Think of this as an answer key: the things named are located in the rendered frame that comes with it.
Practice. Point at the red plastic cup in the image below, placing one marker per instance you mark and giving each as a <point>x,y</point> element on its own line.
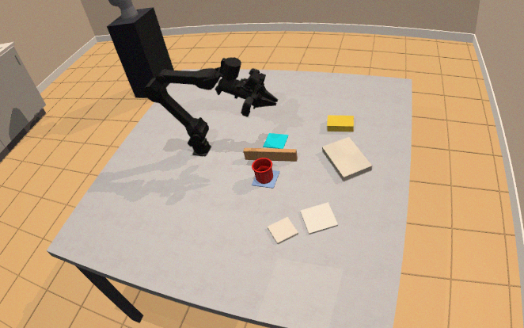
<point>262,168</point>

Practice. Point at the yellow rectangular block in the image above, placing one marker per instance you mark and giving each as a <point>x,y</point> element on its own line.
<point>340,123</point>

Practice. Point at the beige flat rectangular slab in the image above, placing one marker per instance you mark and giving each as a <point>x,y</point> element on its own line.
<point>348,161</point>

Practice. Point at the beige square tile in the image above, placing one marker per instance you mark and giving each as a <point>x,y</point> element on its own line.
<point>282,230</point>

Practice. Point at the cream flat rectangular tile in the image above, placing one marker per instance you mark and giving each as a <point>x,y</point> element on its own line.
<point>318,218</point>

